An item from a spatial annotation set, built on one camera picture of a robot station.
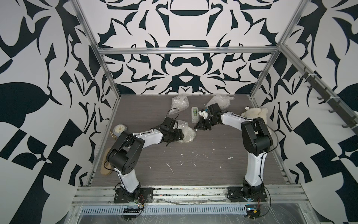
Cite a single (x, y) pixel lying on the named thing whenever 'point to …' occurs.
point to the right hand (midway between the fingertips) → (194, 125)
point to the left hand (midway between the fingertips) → (179, 134)
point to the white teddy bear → (254, 113)
